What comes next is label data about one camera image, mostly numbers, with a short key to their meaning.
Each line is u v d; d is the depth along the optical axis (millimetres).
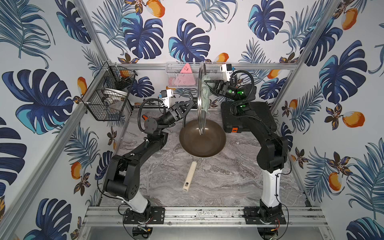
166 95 627
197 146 1004
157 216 740
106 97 837
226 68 652
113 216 762
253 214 735
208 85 659
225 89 640
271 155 548
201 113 503
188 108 619
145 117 1142
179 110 616
